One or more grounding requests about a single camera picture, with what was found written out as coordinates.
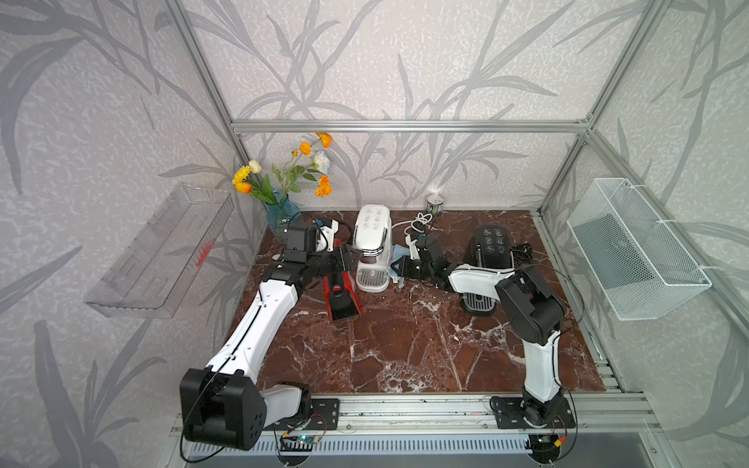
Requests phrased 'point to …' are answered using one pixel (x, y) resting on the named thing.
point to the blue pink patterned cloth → (398, 252)
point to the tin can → (434, 205)
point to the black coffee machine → (490, 247)
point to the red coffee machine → (340, 295)
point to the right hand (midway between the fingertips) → (389, 264)
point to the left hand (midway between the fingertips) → (356, 255)
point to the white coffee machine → (373, 234)
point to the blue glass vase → (279, 216)
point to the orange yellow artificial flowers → (306, 160)
